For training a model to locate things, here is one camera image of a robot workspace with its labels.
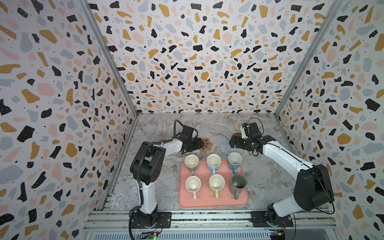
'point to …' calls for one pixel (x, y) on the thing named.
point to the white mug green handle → (217, 182)
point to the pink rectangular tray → (204, 189)
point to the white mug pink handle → (193, 183)
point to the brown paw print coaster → (207, 145)
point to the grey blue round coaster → (226, 149)
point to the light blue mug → (234, 159)
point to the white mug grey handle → (191, 161)
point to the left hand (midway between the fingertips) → (202, 142)
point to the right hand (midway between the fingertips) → (234, 139)
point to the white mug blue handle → (213, 161)
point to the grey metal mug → (238, 182)
